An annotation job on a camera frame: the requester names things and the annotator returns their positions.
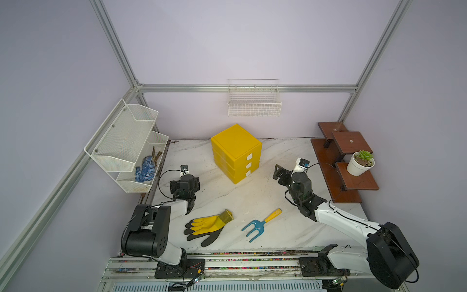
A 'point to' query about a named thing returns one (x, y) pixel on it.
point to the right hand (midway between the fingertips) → (283, 170)
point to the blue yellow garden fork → (260, 224)
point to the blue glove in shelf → (147, 171)
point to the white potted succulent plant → (360, 163)
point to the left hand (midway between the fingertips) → (183, 181)
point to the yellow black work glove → (210, 225)
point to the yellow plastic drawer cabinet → (237, 154)
